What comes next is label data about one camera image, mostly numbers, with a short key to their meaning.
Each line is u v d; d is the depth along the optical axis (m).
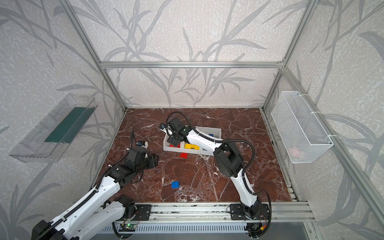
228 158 0.53
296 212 0.76
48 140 0.63
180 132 0.70
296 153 0.72
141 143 0.72
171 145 0.96
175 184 0.83
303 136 0.61
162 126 0.80
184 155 0.93
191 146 0.94
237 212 0.74
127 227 0.71
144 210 0.74
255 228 0.75
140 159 0.62
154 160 0.72
